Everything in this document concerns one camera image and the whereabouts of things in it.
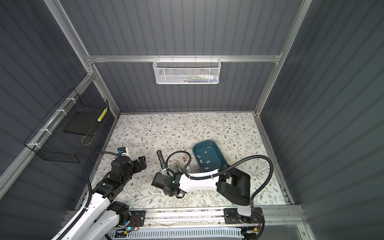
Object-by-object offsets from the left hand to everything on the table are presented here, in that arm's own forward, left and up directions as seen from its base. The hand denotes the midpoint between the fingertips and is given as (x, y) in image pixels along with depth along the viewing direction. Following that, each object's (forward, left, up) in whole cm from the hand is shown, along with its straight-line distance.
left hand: (137, 159), depth 81 cm
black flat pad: (+12, +24, +18) cm, 32 cm away
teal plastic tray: (+7, -41, -13) cm, 43 cm away
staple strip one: (+10, -39, -12) cm, 42 cm away
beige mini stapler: (-2, -21, -9) cm, 23 cm away
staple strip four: (+2, -39, -12) cm, 41 cm away
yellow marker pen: (+20, +19, +15) cm, 31 cm away
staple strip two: (+7, -34, -12) cm, 37 cm away
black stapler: (+5, -10, -11) cm, 16 cm away
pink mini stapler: (+4, -25, -9) cm, 27 cm away
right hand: (-11, -17, -11) cm, 23 cm away
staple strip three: (+3, -36, -12) cm, 38 cm away
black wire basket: (+8, +32, +16) cm, 37 cm away
